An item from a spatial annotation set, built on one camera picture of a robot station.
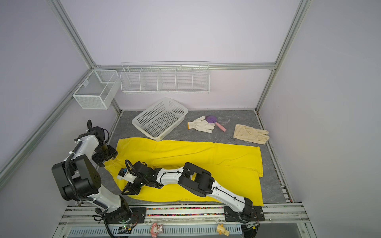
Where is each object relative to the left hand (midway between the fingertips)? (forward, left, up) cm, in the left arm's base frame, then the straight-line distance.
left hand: (111, 160), depth 85 cm
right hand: (-16, -8, -6) cm, 19 cm away
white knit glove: (+29, -55, -8) cm, 63 cm away
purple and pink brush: (+32, -64, -7) cm, 72 cm away
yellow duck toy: (-37, -58, -3) cm, 69 cm away
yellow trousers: (-7, -72, -7) cm, 73 cm away
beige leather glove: (+18, -87, -7) cm, 89 cm away
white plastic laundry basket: (+37, -24, -8) cm, 45 cm away
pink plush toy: (-35, -28, -5) cm, 45 cm away
